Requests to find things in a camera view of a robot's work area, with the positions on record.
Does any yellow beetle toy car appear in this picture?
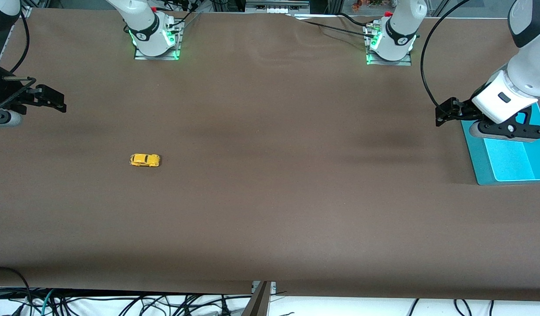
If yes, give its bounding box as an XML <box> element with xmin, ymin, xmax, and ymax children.
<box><xmin>130</xmin><ymin>153</ymin><xmax>161</xmax><ymax>168</ymax></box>

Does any turquoise plastic bin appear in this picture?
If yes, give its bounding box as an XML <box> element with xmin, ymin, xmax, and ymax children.
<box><xmin>461</xmin><ymin>104</ymin><xmax>540</xmax><ymax>186</ymax></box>

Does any brown table cover sheet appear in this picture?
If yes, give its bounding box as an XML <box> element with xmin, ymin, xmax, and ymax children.
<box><xmin>0</xmin><ymin>8</ymin><xmax>540</xmax><ymax>301</ymax></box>

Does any grey metal box with ports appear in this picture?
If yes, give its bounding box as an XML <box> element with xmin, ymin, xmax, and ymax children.
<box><xmin>245</xmin><ymin>0</ymin><xmax>311</xmax><ymax>14</ymax></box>

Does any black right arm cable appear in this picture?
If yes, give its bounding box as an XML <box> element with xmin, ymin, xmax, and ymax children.
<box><xmin>9</xmin><ymin>9</ymin><xmax>30</xmax><ymax>74</ymax></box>

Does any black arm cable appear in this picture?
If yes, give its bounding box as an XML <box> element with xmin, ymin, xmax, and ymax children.
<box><xmin>421</xmin><ymin>0</ymin><xmax>472</xmax><ymax>110</ymax></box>
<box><xmin>9</xmin><ymin>9</ymin><xmax>30</xmax><ymax>74</ymax></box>

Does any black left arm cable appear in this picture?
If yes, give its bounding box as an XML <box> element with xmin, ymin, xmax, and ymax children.
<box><xmin>421</xmin><ymin>0</ymin><xmax>472</xmax><ymax>110</ymax></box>

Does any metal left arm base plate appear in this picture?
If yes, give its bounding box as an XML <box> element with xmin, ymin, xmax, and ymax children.
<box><xmin>365</xmin><ymin>23</ymin><xmax>412</xmax><ymax>66</ymax></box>

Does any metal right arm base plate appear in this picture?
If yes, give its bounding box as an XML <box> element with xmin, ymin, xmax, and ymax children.
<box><xmin>134</xmin><ymin>20</ymin><xmax>181</xmax><ymax>61</ymax></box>

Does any short black table cable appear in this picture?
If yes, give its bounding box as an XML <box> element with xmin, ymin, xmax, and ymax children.
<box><xmin>338</xmin><ymin>12</ymin><xmax>376</xmax><ymax>26</ymax></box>

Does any long black table cable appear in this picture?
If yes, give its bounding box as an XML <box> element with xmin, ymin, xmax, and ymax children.
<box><xmin>288</xmin><ymin>15</ymin><xmax>376</xmax><ymax>36</ymax></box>

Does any black base cable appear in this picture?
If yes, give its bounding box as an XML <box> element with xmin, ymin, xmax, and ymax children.
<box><xmin>162</xmin><ymin>0</ymin><xmax>202</xmax><ymax>28</ymax></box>

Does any black looped floor cable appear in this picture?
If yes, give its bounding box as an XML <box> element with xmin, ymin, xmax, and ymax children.
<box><xmin>0</xmin><ymin>266</ymin><xmax>33</xmax><ymax>316</ymax></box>

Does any teal cable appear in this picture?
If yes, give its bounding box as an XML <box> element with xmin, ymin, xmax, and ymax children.
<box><xmin>41</xmin><ymin>288</ymin><xmax>55</xmax><ymax>316</ymax></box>

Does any metal table bracket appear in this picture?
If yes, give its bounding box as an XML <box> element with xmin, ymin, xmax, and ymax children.
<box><xmin>241</xmin><ymin>281</ymin><xmax>277</xmax><ymax>316</ymax></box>

